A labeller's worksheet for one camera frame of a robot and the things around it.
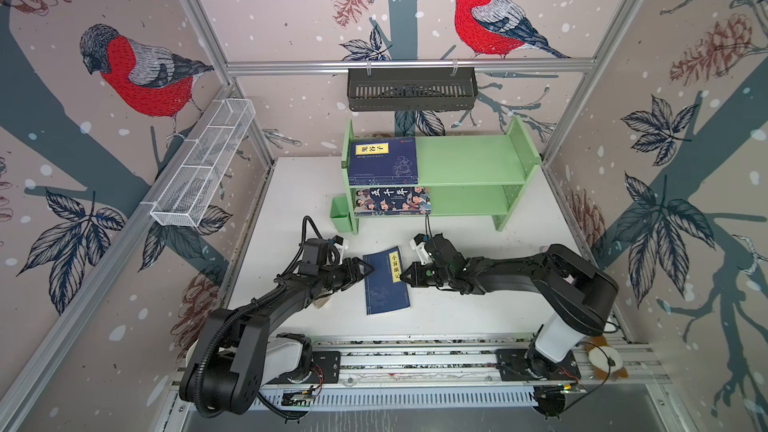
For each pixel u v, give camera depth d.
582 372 0.73
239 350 0.42
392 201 0.90
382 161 0.78
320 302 0.82
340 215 1.01
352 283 0.87
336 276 0.75
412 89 1.05
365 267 0.85
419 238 0.84
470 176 0.81
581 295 0.46
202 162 0.79
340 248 0.83
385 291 0.85
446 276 0.70
